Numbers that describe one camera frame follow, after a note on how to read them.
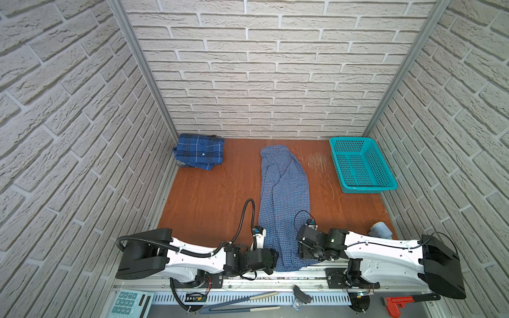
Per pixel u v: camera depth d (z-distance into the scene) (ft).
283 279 2.45
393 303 2.23
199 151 3.39
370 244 1.69
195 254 1.57
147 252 1.53
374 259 1.65
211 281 2.38
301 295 2.31
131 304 2.19
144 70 2.81
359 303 2.31
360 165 3.60
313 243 2.02
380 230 2.59
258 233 2.34
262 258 1.86
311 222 2.50
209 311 2.19
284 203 3.02
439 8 2.27
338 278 2.43
